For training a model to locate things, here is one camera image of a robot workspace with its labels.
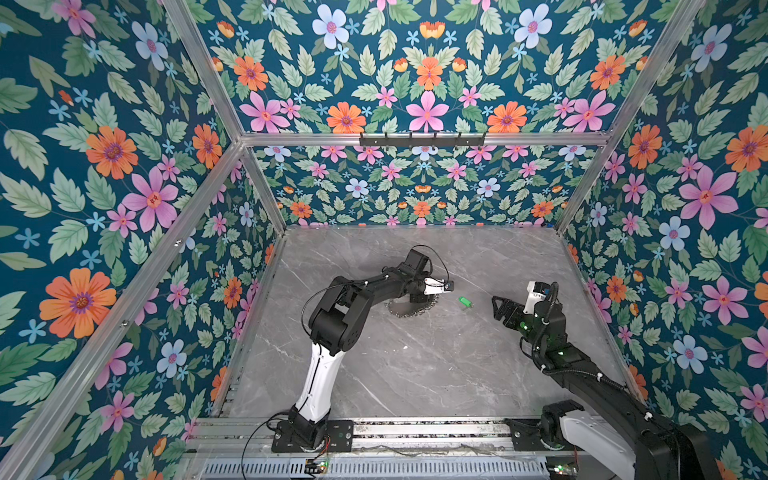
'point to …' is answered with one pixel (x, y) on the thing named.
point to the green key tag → (465, 301)
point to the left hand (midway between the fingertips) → (436, 279)
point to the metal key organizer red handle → (403, 308)
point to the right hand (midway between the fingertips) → (503, 300)
